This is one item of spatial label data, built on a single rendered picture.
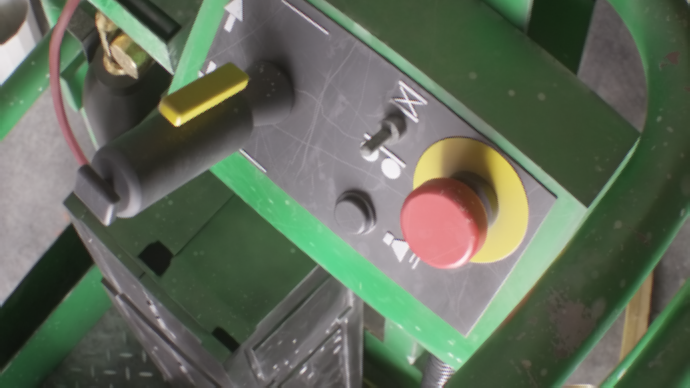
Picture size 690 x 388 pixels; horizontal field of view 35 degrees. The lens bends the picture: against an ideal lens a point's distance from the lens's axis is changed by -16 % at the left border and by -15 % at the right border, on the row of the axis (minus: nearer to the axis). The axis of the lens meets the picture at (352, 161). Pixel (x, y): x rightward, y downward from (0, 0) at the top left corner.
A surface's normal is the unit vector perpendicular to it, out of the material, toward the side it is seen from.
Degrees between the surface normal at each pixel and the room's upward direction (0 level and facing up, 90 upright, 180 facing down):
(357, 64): 58
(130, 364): 0
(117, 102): 42
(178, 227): 0
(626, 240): 9
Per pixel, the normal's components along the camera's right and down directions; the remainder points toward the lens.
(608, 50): 0.00, -0.39
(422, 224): -0.56, 0.37
